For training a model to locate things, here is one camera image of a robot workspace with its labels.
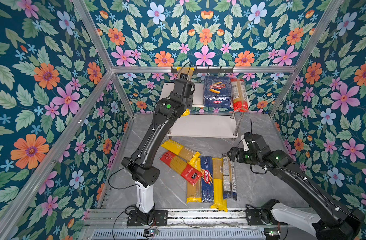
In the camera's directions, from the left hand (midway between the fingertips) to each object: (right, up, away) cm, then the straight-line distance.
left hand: (187, 90), depth 70 cm
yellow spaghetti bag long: (+17, -57, +6) cm, 59 cm away
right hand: (+24, -31, +5) cm, 40 cm away
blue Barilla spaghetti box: (+11, -52, +8) cm, 54 cm away
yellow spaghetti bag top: (-3, -34, +23) cm, 41 cm away
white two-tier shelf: (+21, -17, +33) cm, 43 cm away
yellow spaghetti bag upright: (+3, -53, +9) cm, 54 cm away
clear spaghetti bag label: (+23, -49, +11) cm, 56 cm away
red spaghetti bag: (+2, -45, +14) cm, 47 cm away
